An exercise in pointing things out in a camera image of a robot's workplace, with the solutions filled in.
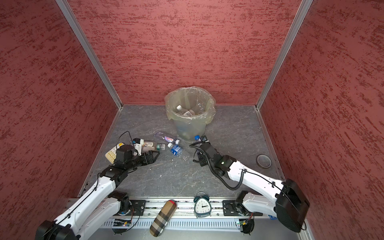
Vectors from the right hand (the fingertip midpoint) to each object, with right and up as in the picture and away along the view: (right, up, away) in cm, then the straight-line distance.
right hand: (202, 156), depth 82 cm
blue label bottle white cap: (-14, +1, +8) cm, 16 cm away
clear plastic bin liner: (-8, +31, +18) cm, 37 cm away
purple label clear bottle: (-22, +8, +13) cm, 27 cm away
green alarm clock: (0, -22, -11) cm, 25 cm away
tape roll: (+39, -6, +9) cm, 41 cm away
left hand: (-27, -1, +1) cm, 27 cm away
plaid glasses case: (-19, -26, -13) cm, 35 cm away
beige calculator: (-57, -2, +9) cm, 58 cm away
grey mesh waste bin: (-10, +13, +15) cm, 22 cm away
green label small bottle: (-26, +3, +10) cm, 28 cm away
